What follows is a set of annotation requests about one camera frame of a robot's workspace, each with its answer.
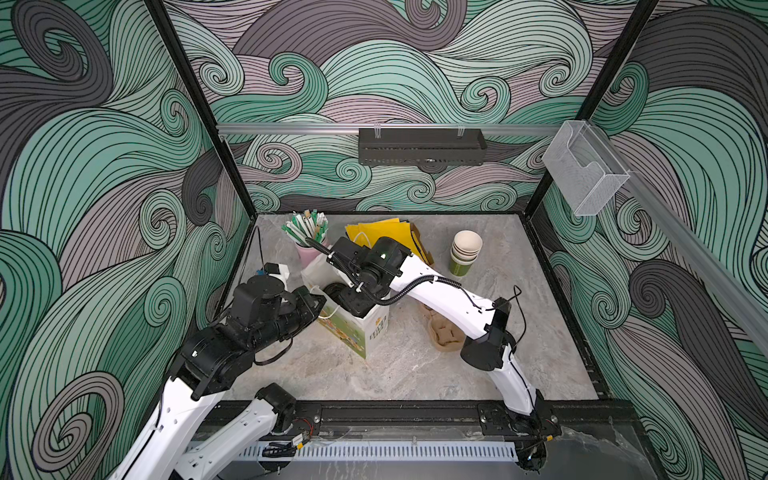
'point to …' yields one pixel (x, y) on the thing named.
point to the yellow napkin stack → (367, 234)
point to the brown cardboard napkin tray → (427, 255)
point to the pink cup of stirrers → (307, 224)
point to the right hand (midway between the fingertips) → (357, 302)
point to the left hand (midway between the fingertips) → (330, 295)
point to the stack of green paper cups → (465, 250)
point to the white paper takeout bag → (361, 335)
